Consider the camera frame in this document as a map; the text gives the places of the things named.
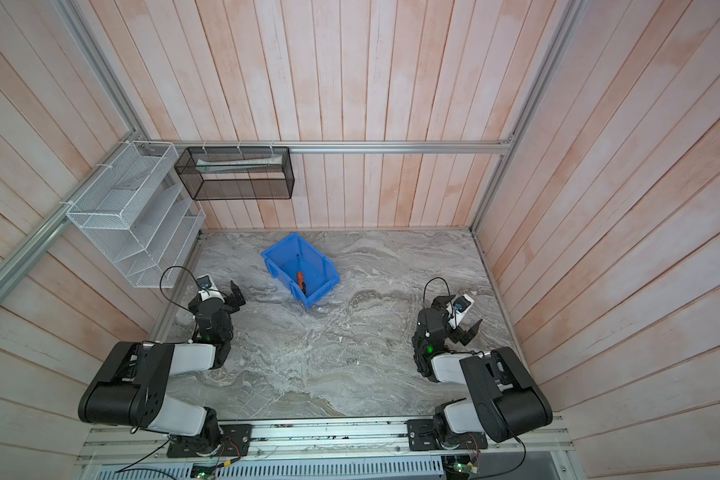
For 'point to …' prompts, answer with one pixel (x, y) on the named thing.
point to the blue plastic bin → (320, 275)
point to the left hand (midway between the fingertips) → (221, 290)
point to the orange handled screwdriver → (301, 277)
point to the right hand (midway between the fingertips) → (467, 307)
